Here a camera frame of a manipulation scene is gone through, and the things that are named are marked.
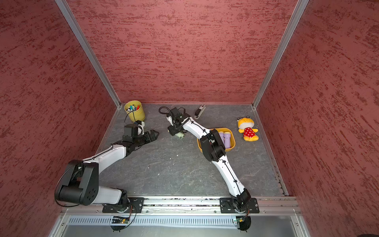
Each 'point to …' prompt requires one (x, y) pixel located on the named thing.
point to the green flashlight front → (180, 135)
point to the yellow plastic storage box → (233, 142)
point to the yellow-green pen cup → (134, 110)
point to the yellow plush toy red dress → (246, 125)
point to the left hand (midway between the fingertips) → (153, 137)
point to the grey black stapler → (199, 111)
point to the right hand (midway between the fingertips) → (175, 131)
